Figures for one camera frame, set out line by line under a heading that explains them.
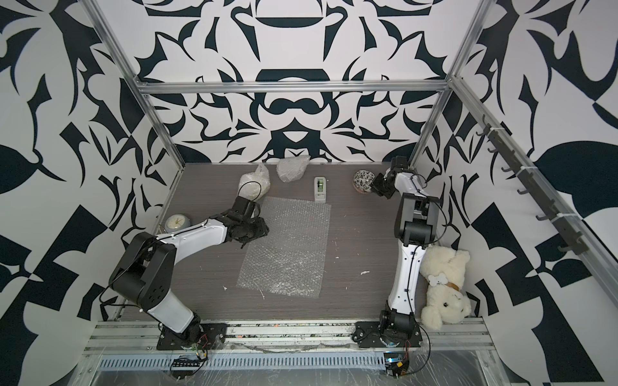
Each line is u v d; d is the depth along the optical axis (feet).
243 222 2.39
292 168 3.63
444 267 2.57
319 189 3.53
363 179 3.64
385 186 3.09
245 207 2.44
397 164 2.92
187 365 2.39
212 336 2.44
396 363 2.33
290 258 2.93
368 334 2.35
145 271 1.52
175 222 3.14
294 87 3.16
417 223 2.05
